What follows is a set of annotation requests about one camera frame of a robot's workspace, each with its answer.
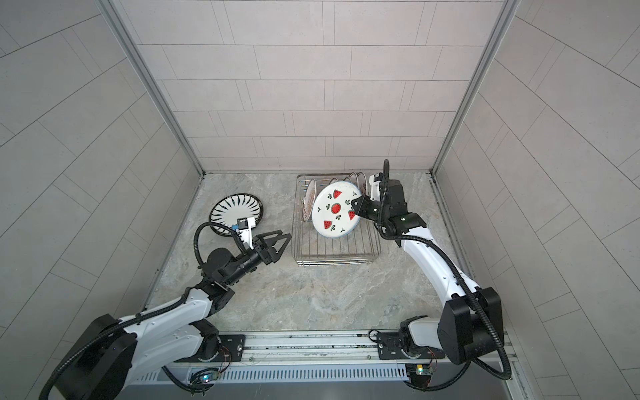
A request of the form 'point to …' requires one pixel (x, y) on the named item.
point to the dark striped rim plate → (244, 204)
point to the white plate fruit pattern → (332, 212)
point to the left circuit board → (204, 374)
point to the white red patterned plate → (308, 200)
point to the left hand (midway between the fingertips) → (291, 237)
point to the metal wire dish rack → (310, 247)
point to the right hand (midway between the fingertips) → (349, 201)
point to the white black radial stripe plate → (221, 212)
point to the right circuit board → (419, 374)
